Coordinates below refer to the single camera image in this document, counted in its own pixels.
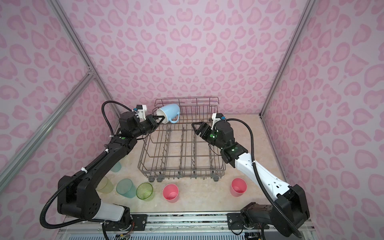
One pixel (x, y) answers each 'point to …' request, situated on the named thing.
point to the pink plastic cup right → (238, 186)
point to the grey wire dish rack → (175, 150)
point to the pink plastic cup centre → (171, 193)
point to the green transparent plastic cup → (145, 191)
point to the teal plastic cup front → (125, 187)
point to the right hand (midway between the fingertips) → (195, 126)
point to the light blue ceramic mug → (171, 112)
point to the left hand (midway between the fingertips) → (165, 114)
